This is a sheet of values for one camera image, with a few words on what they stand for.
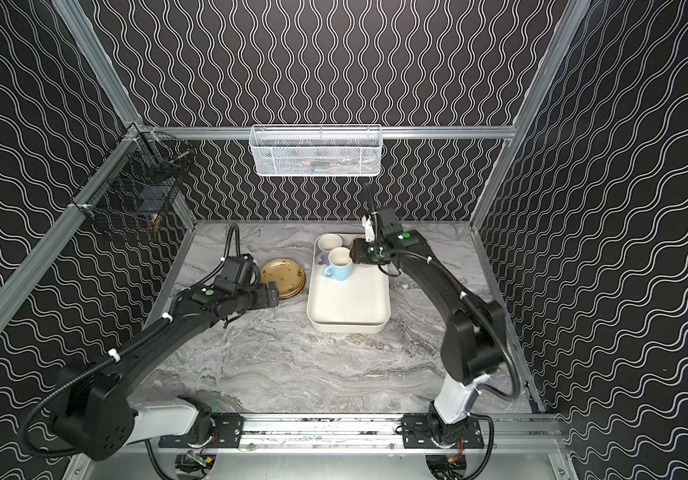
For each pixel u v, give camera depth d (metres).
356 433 0.76
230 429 0.74
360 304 0.96
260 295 0.76
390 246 0.61
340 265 0.96
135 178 0.94
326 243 1.05
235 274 0.64
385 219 0.67
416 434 0.73
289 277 1.01
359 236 0.77
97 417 0.39
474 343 0.47
